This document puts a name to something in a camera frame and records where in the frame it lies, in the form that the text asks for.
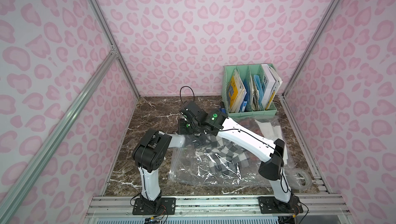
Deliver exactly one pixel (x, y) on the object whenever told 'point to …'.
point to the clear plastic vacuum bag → (186, 170)
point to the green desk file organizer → (246, 90)
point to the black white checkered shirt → (220, 157)
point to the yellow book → (236, 93)
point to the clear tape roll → (300, 178)
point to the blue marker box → (223, 110)
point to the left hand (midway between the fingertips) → (211, 141)
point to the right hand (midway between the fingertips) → (175, 130)
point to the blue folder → (259, 86)
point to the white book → (269, 91)
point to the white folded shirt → (271, 131)
